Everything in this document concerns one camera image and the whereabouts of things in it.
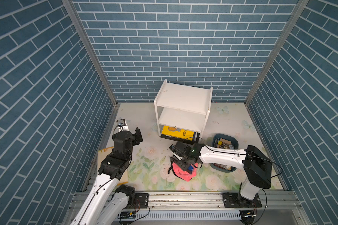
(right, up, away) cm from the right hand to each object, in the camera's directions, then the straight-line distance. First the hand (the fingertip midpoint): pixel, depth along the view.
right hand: (181, 163), depth 83 cm
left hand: (-25, +22, -11) cm, 35 cm away
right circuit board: (+33, -23, -13) cm, 42 cm away
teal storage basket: (+30, +11, +13) cm, 35 cm away
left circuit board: (-29, -23, -11) cm, 39 cm away
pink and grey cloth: (+1, -6, -2) cm, 6 cm away
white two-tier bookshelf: (0, +34, -10) cm, 35 cm away
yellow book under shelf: (-2, +17, +8) cm, 19 cm away
